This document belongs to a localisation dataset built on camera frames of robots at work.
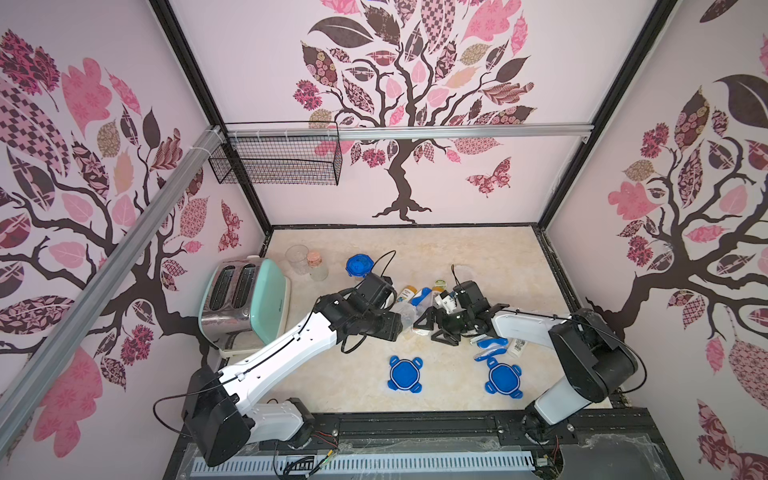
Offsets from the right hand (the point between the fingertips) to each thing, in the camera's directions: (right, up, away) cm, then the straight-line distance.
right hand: (420, 329), depth 86 cm
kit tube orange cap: (-1, +10, +14) cm, 18 cm away
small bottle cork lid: (-35, +21, +11) cm, 42 cm away
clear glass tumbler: (-43, +21, +21) cm, 52 cm away
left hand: (-10, +2, -10) cm, 14 cm away
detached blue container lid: (+23, -12, -5) cm, 27 cm away
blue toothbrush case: (+21, -6, +1) cm, 22 cm away
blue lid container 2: (-19, +19, +6) cm, 27 cm away
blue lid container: (-4, +5, 0) cm, 6 cm away
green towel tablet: (+9, +12, +16) cm, 22 cm away
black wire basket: (-43, +55, +8) cm, 71 cm away
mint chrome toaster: (-49, +9, -7) cm, 50 cm away
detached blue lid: (-5, -12, -3) cm, 13 cm away
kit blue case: (+3, +9, +14) cm, 17 cm away
